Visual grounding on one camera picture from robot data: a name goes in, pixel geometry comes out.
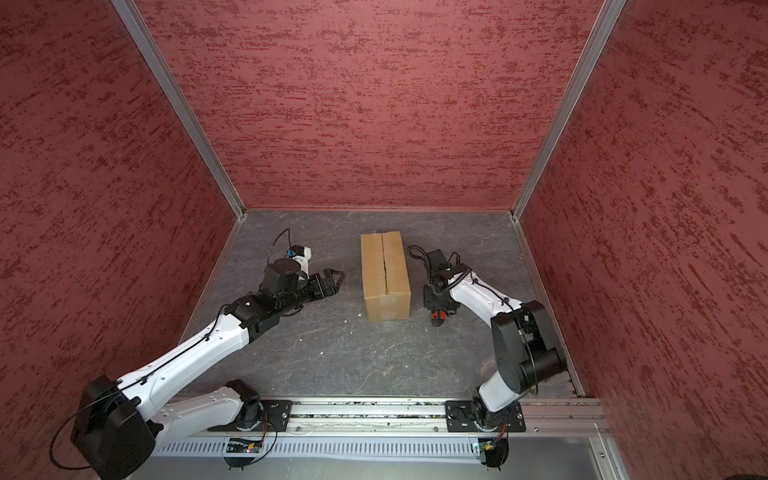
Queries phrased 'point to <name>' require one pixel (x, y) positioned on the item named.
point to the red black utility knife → (438, 317)
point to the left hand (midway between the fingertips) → (333, 283)
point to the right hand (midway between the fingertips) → (435, 308)
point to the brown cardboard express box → (386, 279)
